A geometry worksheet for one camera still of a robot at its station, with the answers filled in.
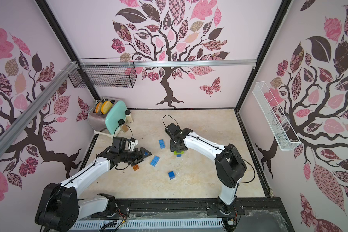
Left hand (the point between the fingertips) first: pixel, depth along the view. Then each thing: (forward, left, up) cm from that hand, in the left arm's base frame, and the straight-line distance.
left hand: (146, 159), depth 82 cm
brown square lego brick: (-2, +8, -7) cm, 11 cm away
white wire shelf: (+9, -74, +18) cm, 77 cm away
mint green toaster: (+23, +27, +6) cm, 36 cm away
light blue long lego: (+15, -8, -7) cm, 18 cm away
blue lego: (+6, -19, -8) cm, 22 cm away
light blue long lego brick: (+2, -4, -8) cm, 9 cm away
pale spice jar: (+36, +19, -1) cm, 41 cm away
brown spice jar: (+28, +21, -6) cm, 36 cm away
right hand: (+7, -18, 0) cm, 19 cm away
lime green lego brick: (+6, -17, -4) cm, 18 cm away
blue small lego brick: (-7, -15, -6) cm, 18 cm away
